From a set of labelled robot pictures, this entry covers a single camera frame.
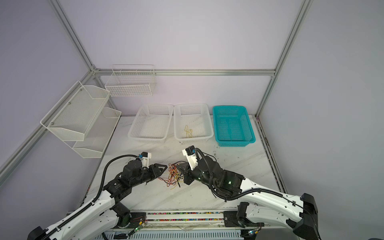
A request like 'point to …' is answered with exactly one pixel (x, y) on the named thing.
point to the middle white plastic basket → (197, 117)
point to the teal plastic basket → (233, 126)
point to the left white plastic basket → (151, 123)
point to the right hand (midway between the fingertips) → (175, 167)
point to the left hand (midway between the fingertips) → (165, 169)
